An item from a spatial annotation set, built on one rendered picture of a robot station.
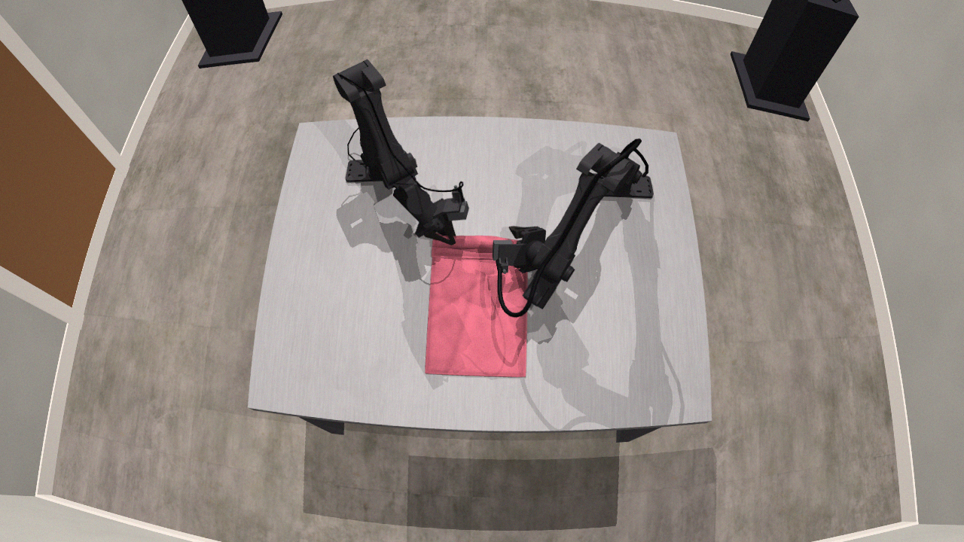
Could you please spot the pink towel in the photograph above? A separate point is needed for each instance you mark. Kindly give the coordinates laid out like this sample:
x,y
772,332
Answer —
x,y
468,332

